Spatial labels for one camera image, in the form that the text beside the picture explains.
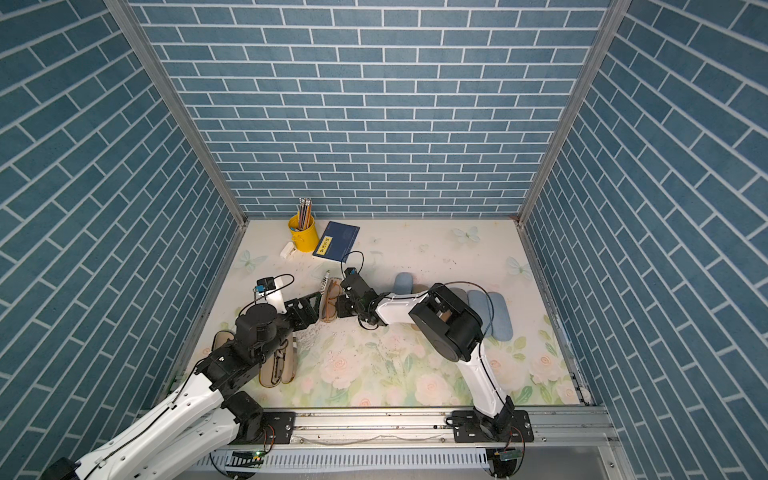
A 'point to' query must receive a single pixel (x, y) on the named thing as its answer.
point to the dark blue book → (335, 242)
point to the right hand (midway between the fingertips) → (337, 306)
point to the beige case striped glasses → (330, 299)
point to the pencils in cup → (305, 213)
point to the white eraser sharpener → (289, 249)
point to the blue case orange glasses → (403, 283)
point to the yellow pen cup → (304, 240)
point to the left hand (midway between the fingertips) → (319, 299)
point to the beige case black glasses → (221, 338)
